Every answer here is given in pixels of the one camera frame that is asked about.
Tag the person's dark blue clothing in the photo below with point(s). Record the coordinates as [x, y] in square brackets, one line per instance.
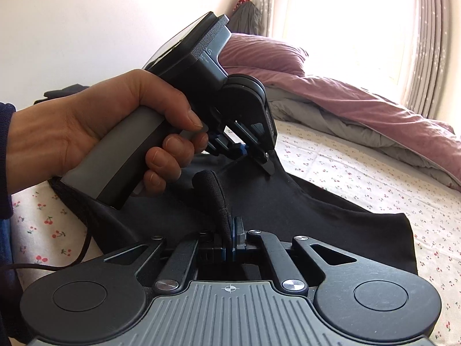
[5, 245]

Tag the pink and grey duvet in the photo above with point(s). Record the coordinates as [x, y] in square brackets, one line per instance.
[356, 115]

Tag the person's left hand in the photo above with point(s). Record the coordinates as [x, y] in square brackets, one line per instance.
[119, 115]

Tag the hanging grey clothes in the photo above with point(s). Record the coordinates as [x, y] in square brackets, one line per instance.
[246, 12]

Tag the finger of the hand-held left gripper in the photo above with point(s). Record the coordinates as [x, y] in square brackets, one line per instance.
[225, 144]
[261, 147]

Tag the grey patterned curtain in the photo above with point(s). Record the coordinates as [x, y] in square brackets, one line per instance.
[430, 43]
[264, 0]

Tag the window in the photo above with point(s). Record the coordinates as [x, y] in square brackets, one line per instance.
[342, 21]

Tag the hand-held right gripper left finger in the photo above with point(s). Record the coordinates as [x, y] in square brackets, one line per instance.
[225, 252]

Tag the cherry print bed sheet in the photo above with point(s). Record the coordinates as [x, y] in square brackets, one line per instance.
[378, 194]

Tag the folded dark cloth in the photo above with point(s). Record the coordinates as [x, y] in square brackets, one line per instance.
[65, 93]

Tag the black pants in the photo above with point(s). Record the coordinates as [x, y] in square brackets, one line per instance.
[324, 238]

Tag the person's left forearm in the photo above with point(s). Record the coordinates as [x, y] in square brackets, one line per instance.
[10, 158]

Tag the pink pillow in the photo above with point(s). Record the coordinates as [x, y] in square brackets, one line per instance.
[263, 52]

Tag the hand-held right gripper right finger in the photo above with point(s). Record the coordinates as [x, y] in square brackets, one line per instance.
[238, 236]

